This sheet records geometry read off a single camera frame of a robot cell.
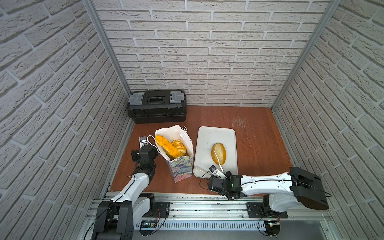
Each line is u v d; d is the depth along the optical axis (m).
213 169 0.73
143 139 0.75
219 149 0.90
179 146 0.81
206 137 1.02
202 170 0.85
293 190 0.43
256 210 0.74
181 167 0.74
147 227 0.71
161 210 0.74
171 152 0.73
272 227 0.70
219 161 0.84
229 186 0.61
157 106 0.98
